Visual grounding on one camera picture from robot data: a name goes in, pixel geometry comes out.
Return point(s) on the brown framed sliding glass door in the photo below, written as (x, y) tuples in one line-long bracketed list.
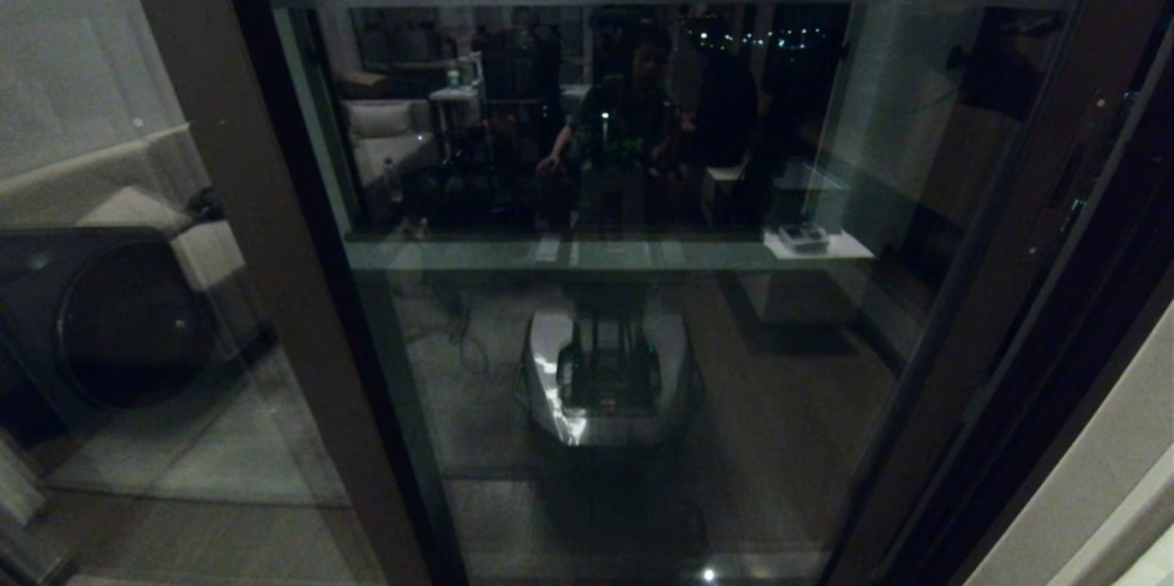
[(991, 338)]

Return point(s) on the brown stone balcony sill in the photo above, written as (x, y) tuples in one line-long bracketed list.
[(642, 239)]

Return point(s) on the brown framed fixed glass panel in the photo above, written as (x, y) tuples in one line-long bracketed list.
[(303, 292)]

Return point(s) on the grey rug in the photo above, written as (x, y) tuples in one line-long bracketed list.
[(211, 448)]

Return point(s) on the white sofa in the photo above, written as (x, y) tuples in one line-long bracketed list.
[(138, 210)]

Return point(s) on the dark grey box furniture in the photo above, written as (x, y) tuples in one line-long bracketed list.
[(92, 311)]

